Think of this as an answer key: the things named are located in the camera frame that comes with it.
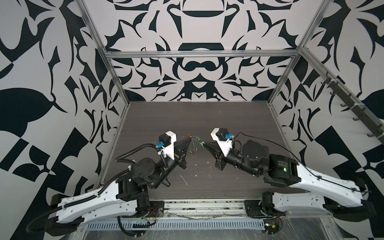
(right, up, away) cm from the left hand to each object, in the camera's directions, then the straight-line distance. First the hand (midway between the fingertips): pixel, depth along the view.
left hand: (188, 136), depth 56 cm
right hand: (+6, -3, -1) cm, 7 cm away
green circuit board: (+38, -44, +15) cm, 60 cm away
